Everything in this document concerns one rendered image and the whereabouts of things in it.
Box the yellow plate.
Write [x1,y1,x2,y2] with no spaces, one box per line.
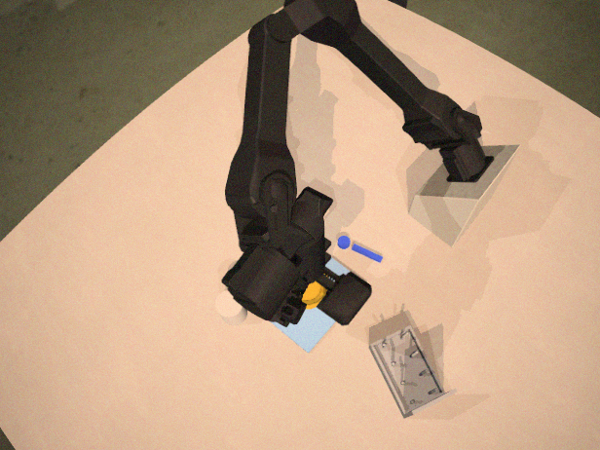
[302,282,327,310]

